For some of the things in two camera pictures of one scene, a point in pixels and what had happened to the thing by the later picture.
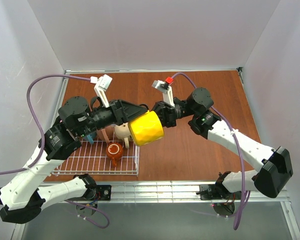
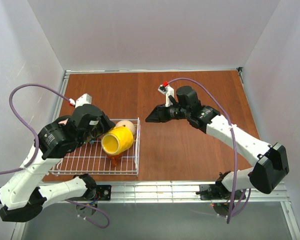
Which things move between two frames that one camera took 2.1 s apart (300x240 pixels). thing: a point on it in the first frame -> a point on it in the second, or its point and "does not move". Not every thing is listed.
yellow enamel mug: x=147 y=128 -> x=117 y=140
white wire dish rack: x=91 y=159 does not move
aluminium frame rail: x=158 y=191 does not move
